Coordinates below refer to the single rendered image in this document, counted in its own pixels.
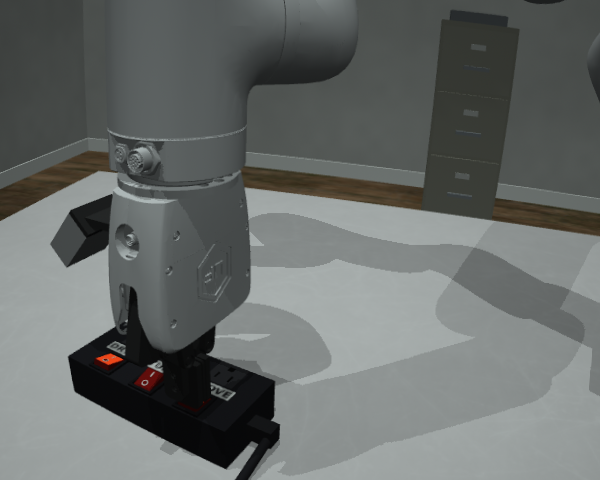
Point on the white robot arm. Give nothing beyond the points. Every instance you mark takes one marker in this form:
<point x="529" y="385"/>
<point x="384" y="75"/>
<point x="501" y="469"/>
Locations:
<point x="178" y="76"/>

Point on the black power strip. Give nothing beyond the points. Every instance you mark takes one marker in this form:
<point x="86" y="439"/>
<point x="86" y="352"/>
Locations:
<point x="218" y="431"/>

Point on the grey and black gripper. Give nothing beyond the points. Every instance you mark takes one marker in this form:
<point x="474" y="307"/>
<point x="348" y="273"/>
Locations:
<point x="186" y="253"/>

